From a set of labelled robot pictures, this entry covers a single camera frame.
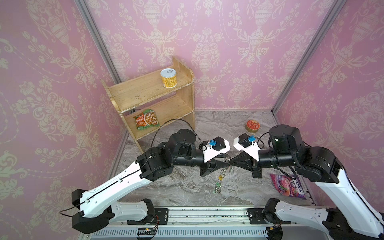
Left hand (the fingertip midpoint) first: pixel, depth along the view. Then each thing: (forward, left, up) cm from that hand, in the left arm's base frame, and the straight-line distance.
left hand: (227, 161), depth 51 cm
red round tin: (+47, -31, -37) cm, 67 cm away
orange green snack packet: (+34, +39, -17) cm, 54 cm away
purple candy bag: (+3, -39, -34) cm, 52 cm away
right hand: (+1, -2, -2) cm, 3 cm away
